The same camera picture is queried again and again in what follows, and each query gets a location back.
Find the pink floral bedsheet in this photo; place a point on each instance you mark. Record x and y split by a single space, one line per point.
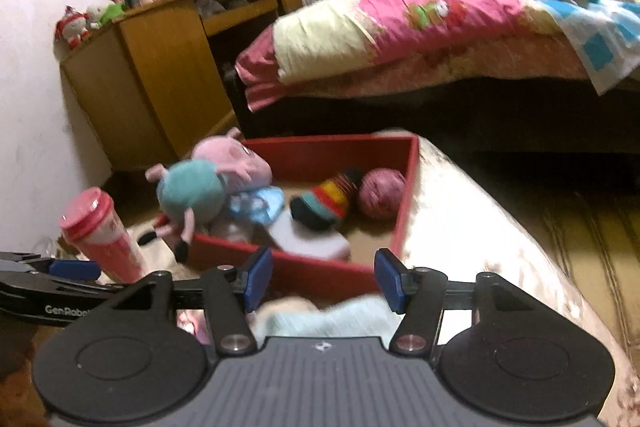
425 72

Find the white sponge block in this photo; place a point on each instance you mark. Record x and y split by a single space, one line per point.
310 244

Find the pink pig plush toy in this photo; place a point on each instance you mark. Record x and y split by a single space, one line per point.
192 192

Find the dark wooden bed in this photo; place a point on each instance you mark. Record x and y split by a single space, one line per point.
400 122

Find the pink ball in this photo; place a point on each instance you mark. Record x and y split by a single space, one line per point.
382 193

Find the red white plush doll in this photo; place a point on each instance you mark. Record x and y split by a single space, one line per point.
74 29

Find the blue checked white sheet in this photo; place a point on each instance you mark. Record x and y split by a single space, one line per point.
600 37

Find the pink lidded tumbler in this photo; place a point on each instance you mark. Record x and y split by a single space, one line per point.
100 242

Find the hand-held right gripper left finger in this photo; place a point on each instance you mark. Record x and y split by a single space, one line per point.
257 277

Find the silver floral tablecloth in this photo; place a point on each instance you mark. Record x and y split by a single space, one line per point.
450 207

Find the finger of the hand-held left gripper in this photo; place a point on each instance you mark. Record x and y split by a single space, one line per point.
75 269

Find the white cat plush toy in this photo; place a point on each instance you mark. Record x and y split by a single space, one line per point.
95 14

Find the red cardboard box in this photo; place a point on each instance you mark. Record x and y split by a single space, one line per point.
310 274

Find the grey cloth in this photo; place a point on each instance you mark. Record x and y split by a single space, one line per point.
210 7

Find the light blue towel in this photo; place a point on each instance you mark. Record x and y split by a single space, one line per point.
330 319

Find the light blue patterned cloth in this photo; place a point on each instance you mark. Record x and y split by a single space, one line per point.
257 204

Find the rainbow striped black sock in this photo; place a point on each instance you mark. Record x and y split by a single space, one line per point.
320 204

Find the wooden desk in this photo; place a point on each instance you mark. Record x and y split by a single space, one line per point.
150 72

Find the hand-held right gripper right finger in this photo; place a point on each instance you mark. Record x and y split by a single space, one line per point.
387 279

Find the pink cartoon quilt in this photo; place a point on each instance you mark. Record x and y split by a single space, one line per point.
380 17

